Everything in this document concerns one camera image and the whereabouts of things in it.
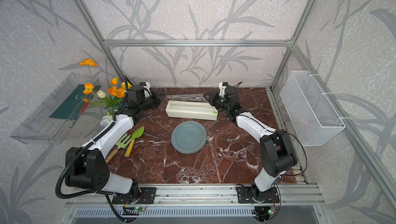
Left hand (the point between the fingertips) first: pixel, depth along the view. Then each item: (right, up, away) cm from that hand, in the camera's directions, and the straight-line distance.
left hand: (166, 93), depth 83 cm
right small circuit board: (+51, -54, -14) cm, 76 cm away
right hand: (+19, 0, 0) cm, 19 cm away
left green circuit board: (-9, -54, -12) cm, 56 cm away
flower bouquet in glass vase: (-28, -4, -4) cm, 28 cm away
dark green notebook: (-38, -5, -14) cm, 40 cm away
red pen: (-34, -7, -14) cm, 37 cm away
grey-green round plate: (+11, -27, +12) cm, 31 cm away
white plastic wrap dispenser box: (+16, -10, +16) cm, 25 cm away
